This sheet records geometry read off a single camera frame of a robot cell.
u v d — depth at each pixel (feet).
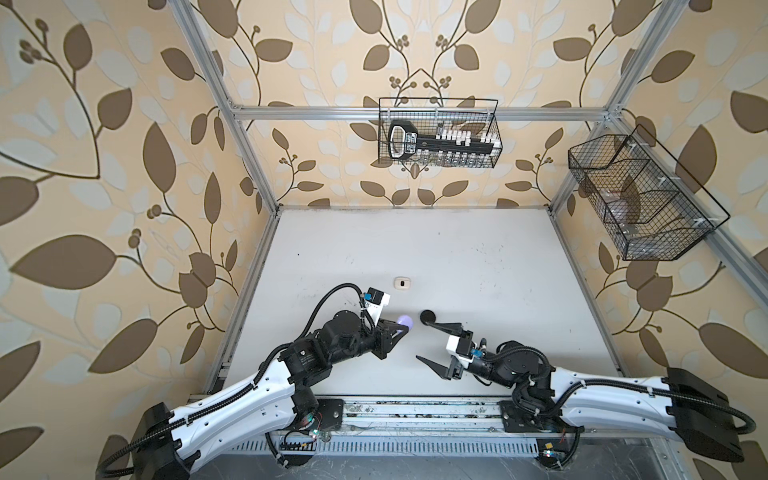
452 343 1.85
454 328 2.13
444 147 2.82
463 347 1.81
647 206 2.45
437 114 2.93
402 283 3.16
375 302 2.11
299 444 2.42
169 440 1.38
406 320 2.33
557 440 2.35
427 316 3.03
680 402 1.46
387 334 2.06
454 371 1.98
